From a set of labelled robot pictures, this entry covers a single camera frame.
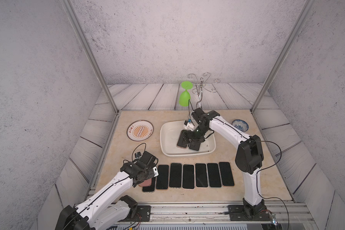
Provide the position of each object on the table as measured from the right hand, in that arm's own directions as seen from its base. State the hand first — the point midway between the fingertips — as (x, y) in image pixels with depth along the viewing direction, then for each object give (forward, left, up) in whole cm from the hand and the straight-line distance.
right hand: (187, 143), depth 85 cm
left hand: (-15, +21, -7) cm, 27 cm away
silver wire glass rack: (+25, -7, +19) cm, 32 cm away
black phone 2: (-14, -8, -12) cm, 20 cm away
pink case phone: (-2, +2, +8) cm, 8 cm away
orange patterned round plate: (+19, +35, -12) cm, 41 cm away
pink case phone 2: (+5, -5, -13) cm, 15 cm away
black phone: (-22, +21, -12) cm, 32 cm away
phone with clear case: (-15, +15, -12) cm, 24 cm away
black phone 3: (-14, -15, -12) cm, 24 cm away
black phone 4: (-13, -23, -13) cm, 29 cm away
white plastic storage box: (+16, +12, -11) cm, 23 cm away
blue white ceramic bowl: (+23, -40, -12) cm, 48 cm away
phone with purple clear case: (-19, +23, -11) cm, 32 cm away
